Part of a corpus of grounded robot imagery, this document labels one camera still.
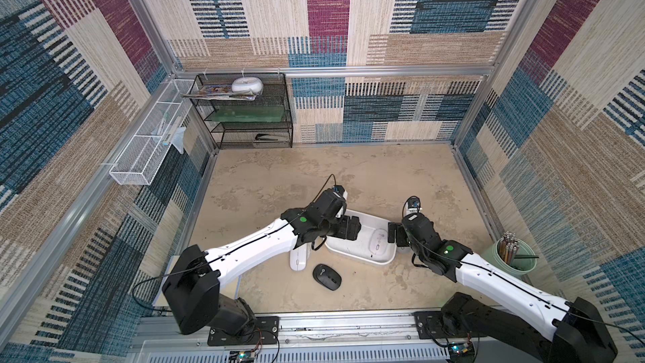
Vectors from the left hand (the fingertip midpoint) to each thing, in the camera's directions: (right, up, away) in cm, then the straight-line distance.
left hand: (349, 223), depth 80 cm
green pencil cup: (+46, -8, -7) cm, 47 cm away
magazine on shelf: (-45, +44, +13) cm, 64 cm away
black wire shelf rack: (-53, +32, +39) cm, 74 cm away
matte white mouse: (+11, -8, +8) cm, 16 cm away
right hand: (+18, 0, +5) cm, 18 cm away
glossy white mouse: (-16, -12, +5) cm, 21 cm away
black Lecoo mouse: (-7, -18, +3) cm, 19 cm away
